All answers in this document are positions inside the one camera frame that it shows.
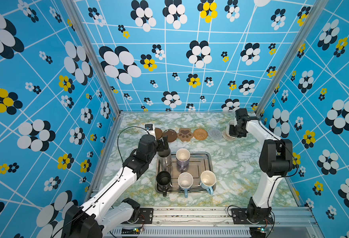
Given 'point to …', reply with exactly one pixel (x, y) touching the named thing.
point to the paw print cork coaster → (185, 134)
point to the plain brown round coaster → (158, 133)
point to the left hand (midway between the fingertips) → (160, 135)
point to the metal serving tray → (199, 162)
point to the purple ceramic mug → (183, 156)
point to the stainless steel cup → (164, 162)
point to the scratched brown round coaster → (171, 135)
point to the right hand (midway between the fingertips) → (234, 133)
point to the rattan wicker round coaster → (200, 134)
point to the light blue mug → (185, 180)
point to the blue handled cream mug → (207, 179)
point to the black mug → (163, 181)
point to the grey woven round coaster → (214, 134)
